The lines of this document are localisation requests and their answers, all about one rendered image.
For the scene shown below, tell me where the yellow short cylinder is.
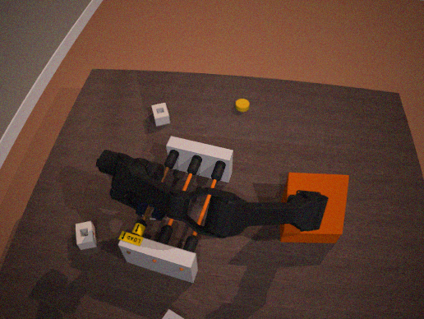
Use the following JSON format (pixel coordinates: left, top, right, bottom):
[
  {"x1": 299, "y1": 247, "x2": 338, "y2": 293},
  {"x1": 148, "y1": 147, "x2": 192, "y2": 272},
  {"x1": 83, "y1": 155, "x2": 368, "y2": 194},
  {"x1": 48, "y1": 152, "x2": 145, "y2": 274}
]
[{"x1": 236, "y1": 99, "x2": 250, "y2": 112}]

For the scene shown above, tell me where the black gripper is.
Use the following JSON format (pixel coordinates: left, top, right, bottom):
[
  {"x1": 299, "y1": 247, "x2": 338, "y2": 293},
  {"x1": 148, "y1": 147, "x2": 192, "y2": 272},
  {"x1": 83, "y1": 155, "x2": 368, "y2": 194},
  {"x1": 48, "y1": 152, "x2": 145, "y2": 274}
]
[{"x1": 110, "y1": 187, "x2": 167, "y2": 217}]

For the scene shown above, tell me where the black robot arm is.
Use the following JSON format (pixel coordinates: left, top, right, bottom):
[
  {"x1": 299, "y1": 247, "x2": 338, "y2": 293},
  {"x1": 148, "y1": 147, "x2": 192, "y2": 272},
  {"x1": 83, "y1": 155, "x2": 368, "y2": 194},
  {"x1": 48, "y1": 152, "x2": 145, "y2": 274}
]
[{"x1": 96, "y1": 150, "x2": 328, "y2": 238}]

